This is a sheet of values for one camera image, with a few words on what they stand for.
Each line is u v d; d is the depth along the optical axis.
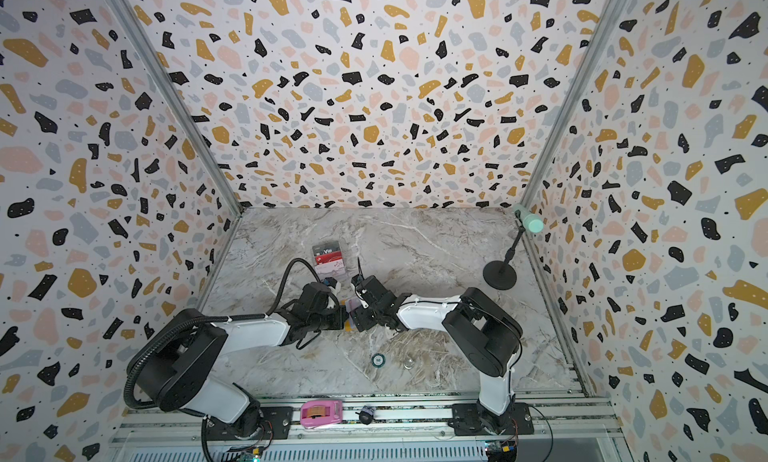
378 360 0.84
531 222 0.73
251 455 0.70
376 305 0.72
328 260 1.00
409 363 0.81
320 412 0.73
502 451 0.72
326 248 1.02
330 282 0.85
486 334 0.49
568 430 0.76
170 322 0.47
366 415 0.72
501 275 1.03
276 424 0.73
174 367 0.43
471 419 0.75
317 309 0.74
